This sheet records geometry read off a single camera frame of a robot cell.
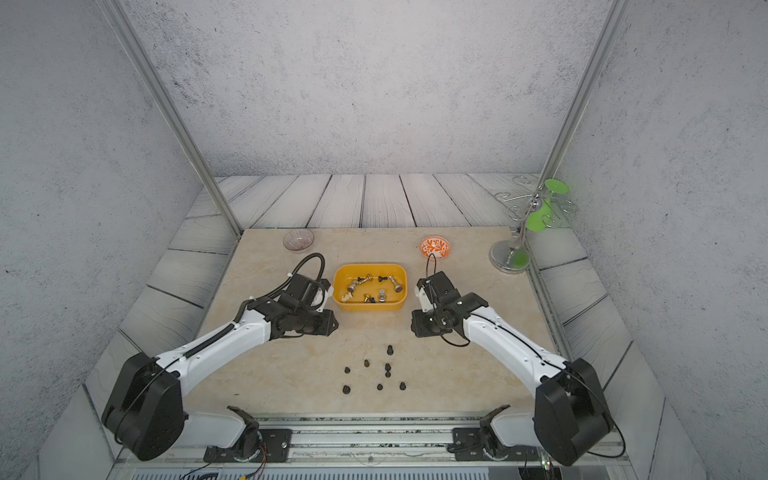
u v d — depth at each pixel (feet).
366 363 2.84
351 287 3.33
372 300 3.25
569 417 1.32
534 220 3.22
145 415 1.35
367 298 3.24
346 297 3.24
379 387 2.71
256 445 2.33
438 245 3.73
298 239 3.76
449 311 1.94
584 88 2.70
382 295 3.24
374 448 2.43
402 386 2.71
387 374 2.78
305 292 2.21
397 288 3.33
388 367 2.83
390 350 2.89
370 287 3.40
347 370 2.78
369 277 3.43
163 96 2.74
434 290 2.16
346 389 2.69
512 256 3.60
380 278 3.44
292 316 2.07
